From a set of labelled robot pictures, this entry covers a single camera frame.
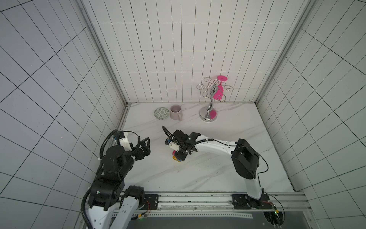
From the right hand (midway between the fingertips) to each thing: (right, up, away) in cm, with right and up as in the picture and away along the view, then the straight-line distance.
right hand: (179, 149), depth 89 cm
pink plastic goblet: (+29, +37, +10) cm, 48 cm away
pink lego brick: (-3, +1, -10) cm, 10 cm away
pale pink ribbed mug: (-3, +24, +15) cm, 28 cm away
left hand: (-17, +8, -22) cm, 29 cm away
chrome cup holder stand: (+23, +23, +22) cm, 39 cm away
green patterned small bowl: (-15, +23, +21) cm, 35 cm away
